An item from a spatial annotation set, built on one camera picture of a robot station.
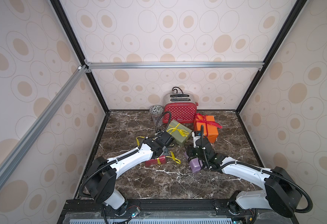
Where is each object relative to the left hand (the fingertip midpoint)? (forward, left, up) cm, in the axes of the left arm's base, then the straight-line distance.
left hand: (165, 148), depth 85 cm
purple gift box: (-9, -18, -3) cm, 20 cm away
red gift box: (-6, +7, -6) cm, 11 cm away
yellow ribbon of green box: (+16, -9, -4) cm, 19 cm away
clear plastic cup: (+31, +8, -7) cm, 33 cm away
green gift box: (+11, -10, -6) cm, 16 cm away
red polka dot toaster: (+31, -12, +6) cm, 33 cm away
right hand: (+3, -16, +1) cm, 16 cm away
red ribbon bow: (+25, -25, 0) cm, 35 cm away
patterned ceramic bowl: (+41, +8, -8) cm, 43 cm away
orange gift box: (+14, -31, -1) cm, 34 cm away
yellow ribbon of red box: (+1, -4, -11) cm, 12 cm away
